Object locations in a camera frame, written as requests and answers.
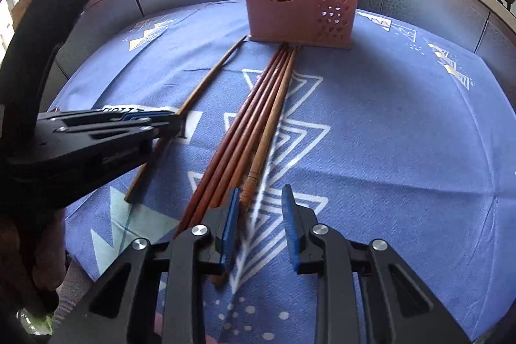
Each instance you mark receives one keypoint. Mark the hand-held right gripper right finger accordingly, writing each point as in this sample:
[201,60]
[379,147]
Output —
[292,231]

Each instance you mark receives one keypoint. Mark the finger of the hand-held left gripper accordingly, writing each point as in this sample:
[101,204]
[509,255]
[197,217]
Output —
[145,114]
[100,142]

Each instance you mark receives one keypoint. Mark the light brown grooved chopstick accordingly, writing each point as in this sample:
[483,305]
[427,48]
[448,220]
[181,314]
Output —
[271,126]

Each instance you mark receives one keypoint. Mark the light brown wooden chopstick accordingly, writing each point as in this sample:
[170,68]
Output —
[142,178]

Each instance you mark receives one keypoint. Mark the person's left hand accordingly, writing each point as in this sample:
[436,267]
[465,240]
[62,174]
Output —
[28,247]

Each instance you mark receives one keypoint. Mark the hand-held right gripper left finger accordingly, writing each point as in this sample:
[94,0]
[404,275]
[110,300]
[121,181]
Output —
[229,231]

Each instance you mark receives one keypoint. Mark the blue printed tablecloth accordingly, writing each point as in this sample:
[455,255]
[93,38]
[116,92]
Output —
[383,126]

